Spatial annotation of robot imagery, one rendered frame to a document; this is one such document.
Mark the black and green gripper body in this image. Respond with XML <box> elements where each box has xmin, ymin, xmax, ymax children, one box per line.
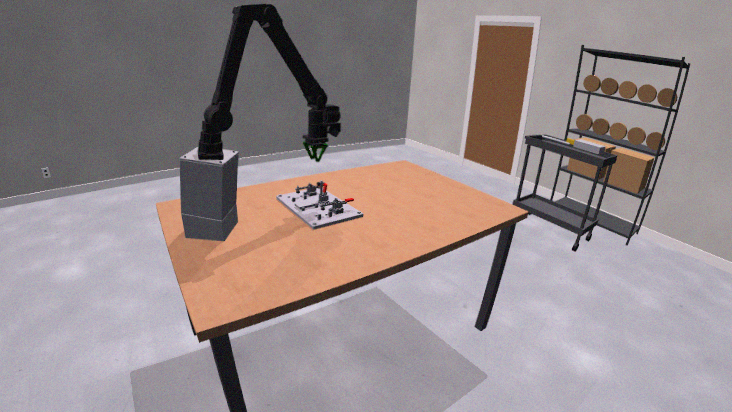
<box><xmin>303</xmin><ymin>123</ymin><xmax>328</xmax><ymax>146</ymax></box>

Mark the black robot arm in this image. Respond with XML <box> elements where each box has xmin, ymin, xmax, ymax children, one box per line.
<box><xmin>198</xmin><ymin>4</ymin><xmax>341</xmax><ymax>160</ymax></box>

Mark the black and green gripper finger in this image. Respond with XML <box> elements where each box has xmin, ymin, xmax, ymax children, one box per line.
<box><xmin>303</xmin><ymin>142</ymin><xmax>314</xmax><ymax>159</ymax></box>
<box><xmin>311</xmin><ymin>144</ymin><xmax>328</xmax><ymax>162</ymax></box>

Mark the white fixture plate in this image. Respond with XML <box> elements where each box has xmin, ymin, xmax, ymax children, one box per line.
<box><xmin>276</xmin><ymin>188</ymin><xmax>364</xmax><ymax>230</ymax></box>

